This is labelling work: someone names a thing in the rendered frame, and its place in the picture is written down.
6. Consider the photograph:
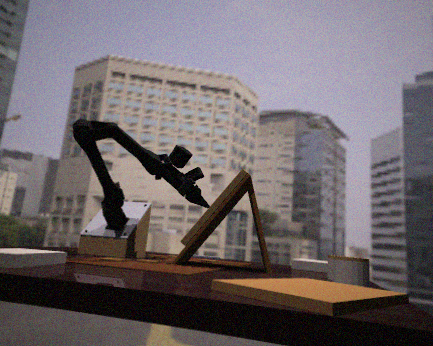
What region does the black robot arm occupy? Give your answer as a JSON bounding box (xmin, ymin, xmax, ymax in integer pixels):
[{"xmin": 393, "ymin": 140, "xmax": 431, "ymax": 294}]
[{"xmin": 73, "ymin": 119, "xmax": 193, "ymax": 230}]

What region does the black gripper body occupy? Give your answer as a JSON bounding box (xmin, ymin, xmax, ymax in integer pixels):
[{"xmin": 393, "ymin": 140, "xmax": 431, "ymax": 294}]
[{"xmin": 170, "ymin": 172, "xmax": 196, "ymax": 197}]

